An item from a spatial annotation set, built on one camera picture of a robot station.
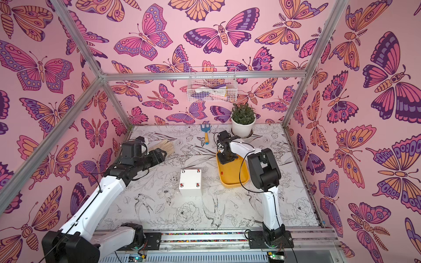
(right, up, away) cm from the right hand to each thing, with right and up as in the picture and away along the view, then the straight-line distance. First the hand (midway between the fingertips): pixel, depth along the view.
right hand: (226, 159), depth 101 cm
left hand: (-32, +5, -20) cm, 38 cm away
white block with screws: (-19, -9, -21) cm, 30 cm away
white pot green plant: (+11, +25, +2) cm, 27 cm away
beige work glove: (-38, +8, +8) cm, 40 cm away
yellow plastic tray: (+4, -7, -9) cm, 12 cm away
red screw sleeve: (-15, -10, -21) cm, 28 cm away
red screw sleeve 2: (-15, -4, -16) cm, 23 cm away
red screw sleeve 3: (-23, -10, -21) cm, 33 cm away
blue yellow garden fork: (-13, +20, +19) cm, 30 cm away
